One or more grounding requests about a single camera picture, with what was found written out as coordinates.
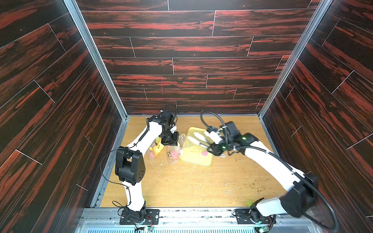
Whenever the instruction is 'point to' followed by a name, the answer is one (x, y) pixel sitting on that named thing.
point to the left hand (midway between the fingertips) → (178, 144)
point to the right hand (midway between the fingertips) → (214, 145)
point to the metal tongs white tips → (206, 141)
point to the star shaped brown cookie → (169, 154)
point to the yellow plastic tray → (194, 153)
